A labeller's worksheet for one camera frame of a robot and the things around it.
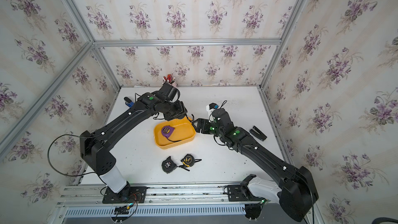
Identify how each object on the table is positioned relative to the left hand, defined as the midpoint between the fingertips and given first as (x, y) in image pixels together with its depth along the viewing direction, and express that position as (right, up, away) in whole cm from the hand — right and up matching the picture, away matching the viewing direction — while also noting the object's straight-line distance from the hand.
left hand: (186, 113), depth 80 cm
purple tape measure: (-13, -12, +13) cm, 22 cm away
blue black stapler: (-42, +6, +25) cm, 49 cm away
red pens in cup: (-15, +23, +32) cm, 42 cm away
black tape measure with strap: (-9, -27, -1) cm, 28 cm away
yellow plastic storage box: (-3, -13, +16) cm, 21 cm away
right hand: (+7, -5, -3) cm, 9 cm away
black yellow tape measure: (+1, -25, +1) cm, 25 cm away
